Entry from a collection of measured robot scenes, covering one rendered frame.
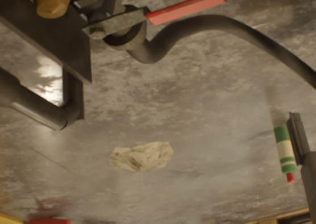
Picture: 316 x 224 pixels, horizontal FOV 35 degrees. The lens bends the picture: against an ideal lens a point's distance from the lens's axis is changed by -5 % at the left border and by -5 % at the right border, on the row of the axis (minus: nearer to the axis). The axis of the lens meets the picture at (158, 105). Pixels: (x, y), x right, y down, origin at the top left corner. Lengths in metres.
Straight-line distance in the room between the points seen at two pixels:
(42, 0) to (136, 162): 1.92
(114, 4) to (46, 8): 0.12
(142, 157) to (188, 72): 0.74
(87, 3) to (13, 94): 0.14
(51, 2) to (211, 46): 1.12
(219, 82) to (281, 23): 0.38
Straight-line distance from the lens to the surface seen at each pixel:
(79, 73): 0.58
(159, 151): 2.31
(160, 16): 0.53
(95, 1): 0.56
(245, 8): 1.42
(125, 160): 2.35
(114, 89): 1.74
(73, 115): 0.56
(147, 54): 0.66
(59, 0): 0.47
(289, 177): 2.25
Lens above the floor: 0.78
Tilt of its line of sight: 24 degrees down
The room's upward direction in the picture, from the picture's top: 173 degrees clockwise
